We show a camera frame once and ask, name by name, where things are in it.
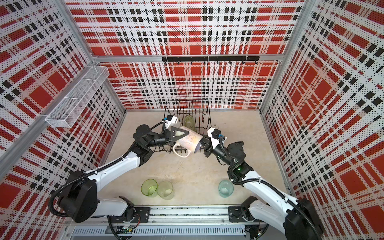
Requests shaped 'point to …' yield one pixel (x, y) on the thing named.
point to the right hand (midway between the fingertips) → (197, 136)
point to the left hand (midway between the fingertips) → (189, 139)
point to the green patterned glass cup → (189, 122)
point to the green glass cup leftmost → (149, 187)
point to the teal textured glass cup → (225, 188)
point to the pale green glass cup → (165, 189)
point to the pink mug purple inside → (189, 143)
